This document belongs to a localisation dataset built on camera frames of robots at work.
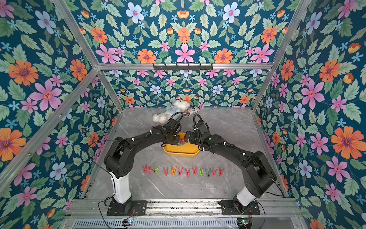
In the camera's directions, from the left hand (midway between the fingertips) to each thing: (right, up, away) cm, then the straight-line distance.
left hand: (177, 139), depth 96 cm
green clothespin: (-12, -17, -9) cm, 23 cm away
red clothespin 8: (+28, -19, -10) cm, 35 cm away
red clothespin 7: (+23, -19, -10) cm, 32 cm away
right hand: (+9, +3, -8) cm, 12 cm away
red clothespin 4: (+2, -19, -9) cm, 21 cm away
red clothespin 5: (+7, -19, -10) cm, 23 cm away
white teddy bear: (-1, +25, +15) cm, 29 cm away
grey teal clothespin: (+20, -19, -11) cm, 29 cm away
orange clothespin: (-2, -18, -9) cm, 20 cm away
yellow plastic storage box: (+6, -7, 0) cm, 9 cm away
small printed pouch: (+9, +21, +19) cm, 30 cm away
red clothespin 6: (+12, -18, -9) cm, 24 cm away
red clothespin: (-20, -18, -8) cm, 28 cm away
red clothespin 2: (-16, -17, -9) cm, 25 cm away
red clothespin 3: (-6, -19, -9) cm, 22 cm away
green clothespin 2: (+16, -19, -10) cm, 26 cm away
